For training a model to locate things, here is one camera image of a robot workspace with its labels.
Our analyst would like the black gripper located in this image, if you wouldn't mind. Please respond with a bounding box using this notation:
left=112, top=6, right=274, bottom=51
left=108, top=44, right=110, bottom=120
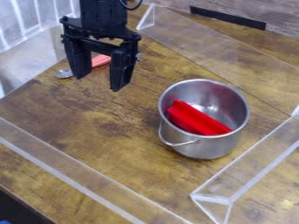
left=60, top=0, right=142, bottom=92

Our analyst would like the silver metal pot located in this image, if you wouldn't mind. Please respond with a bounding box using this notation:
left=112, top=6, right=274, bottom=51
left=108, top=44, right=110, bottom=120
left=159, top=79, right=250, bottom=159

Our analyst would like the clear acrylic barrier left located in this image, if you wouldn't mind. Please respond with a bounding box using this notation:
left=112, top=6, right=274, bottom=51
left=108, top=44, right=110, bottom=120
left=0, top=26, right=66, bottom=99

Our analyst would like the red block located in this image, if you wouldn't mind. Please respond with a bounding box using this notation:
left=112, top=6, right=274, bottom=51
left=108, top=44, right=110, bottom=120
left=167, top=100, right=232, bottom=136

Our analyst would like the clear acrylic barrier front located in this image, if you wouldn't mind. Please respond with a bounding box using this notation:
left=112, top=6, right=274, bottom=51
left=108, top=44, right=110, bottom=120
left=0, top=117, right=191, bottom=224

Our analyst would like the clear acrylic barrier right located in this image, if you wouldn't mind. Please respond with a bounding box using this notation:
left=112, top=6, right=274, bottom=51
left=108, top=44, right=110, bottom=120
left=191, top=105, right=299, bottom=224

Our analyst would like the spoon with pink handle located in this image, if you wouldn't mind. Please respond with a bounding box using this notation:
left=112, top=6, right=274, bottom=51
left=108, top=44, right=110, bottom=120
left=55, top=54, right=111, bottom=79

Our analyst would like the black cable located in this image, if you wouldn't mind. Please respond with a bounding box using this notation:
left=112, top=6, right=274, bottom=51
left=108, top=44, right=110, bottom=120
left=118, top=0, right=144, bottom=11

